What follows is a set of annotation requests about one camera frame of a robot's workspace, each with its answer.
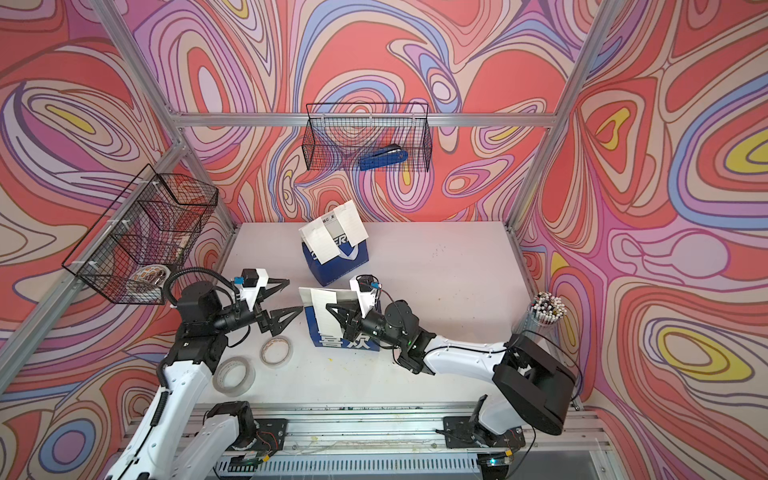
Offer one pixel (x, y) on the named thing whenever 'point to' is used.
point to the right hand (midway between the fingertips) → (328, 314)
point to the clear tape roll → (234, 376)
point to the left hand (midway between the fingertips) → (295, 298)
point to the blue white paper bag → (334, 339)
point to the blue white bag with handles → (352, 259)
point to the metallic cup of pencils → (542, 316)
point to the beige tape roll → (276, 351)
